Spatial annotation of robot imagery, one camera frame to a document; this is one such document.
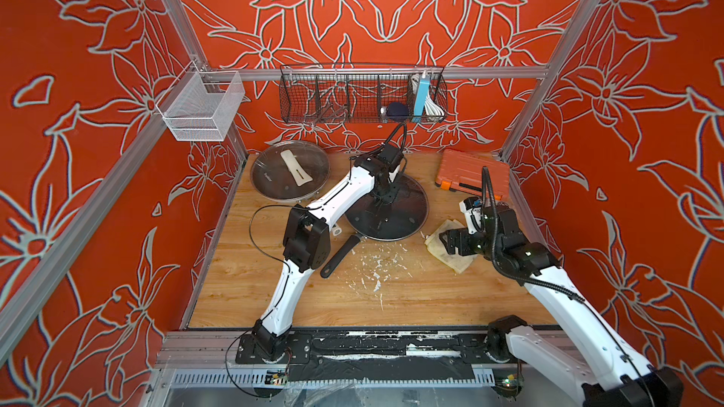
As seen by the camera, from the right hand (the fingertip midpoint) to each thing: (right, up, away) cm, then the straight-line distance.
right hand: (448, 232), depth 78 cm
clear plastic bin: (-80, +40, +15) cm, 90 cm away
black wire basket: (-30, +47, +23) cm, 60 cm away
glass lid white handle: (-50, +18, +20) cm, 57 cm away
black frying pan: (-10, 0, +28) cm, 30 cm away
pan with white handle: (-50, +18, +20) cm, 56 cm away
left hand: (-16, +11, +15) cm, 24 cm away
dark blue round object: (-12, +39, +17) cm, 44 cm away
